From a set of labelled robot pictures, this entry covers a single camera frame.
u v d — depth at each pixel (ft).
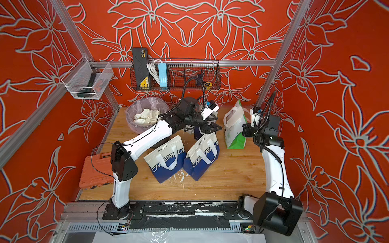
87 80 2.97
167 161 2.48
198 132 3.03
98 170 1.66
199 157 2.38
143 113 3.00
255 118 2.04
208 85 3.11
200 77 3.10
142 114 2.96
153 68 2.79
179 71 3.19
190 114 2.09
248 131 2.24
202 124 2.15
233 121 2.73
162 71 2.94
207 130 2.19
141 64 2.85
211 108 2.09
